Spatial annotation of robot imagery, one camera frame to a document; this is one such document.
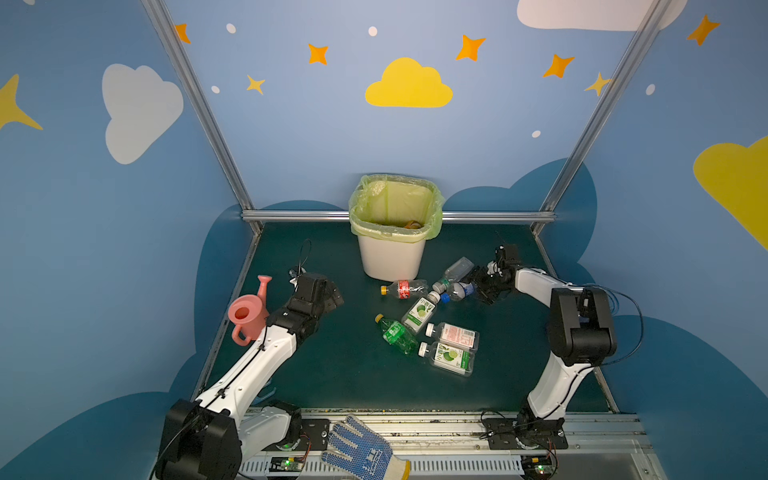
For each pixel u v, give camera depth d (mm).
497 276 764
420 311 931
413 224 1042
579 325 515
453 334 882
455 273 1030
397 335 895
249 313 836
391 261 975
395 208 1038
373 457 708
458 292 1013
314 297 640
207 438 386
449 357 841
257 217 1249
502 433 749
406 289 969
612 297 765
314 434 767
